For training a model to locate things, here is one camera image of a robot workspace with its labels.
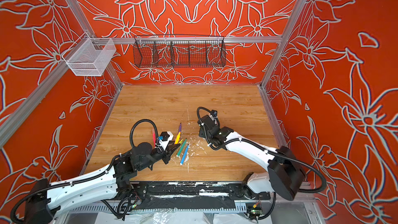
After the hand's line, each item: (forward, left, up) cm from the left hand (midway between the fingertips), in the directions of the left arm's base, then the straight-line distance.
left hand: (178, 142), depth 73 cm
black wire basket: (+57, +11, +14) cm, 59 cm away
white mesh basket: (+44, +60, +16) cm, 76 cm away
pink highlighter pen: (+10, +18, -17) cm, 27 cm away
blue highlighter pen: (0, -2, -16) cm, 16 cm away
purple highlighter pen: (+16, +3, -15) cm, 23 cm away
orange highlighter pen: (0, 0, +5) cm, 5 cm away
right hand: (+12, -11, -6) cm, 17 cm away
